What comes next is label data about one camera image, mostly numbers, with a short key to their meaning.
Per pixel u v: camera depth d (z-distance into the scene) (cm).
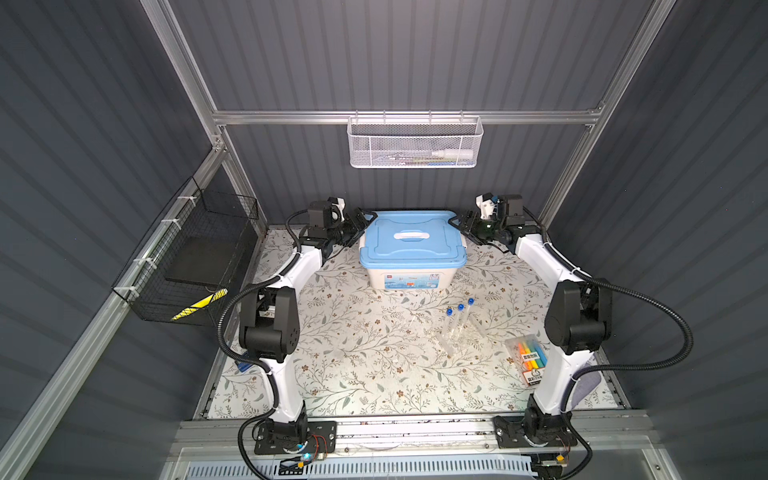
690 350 43
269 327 52
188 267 71
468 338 91
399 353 87
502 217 75
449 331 91
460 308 80
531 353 85
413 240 93
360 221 82
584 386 78
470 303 81
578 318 52
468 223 83
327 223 77
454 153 92
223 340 46
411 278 96
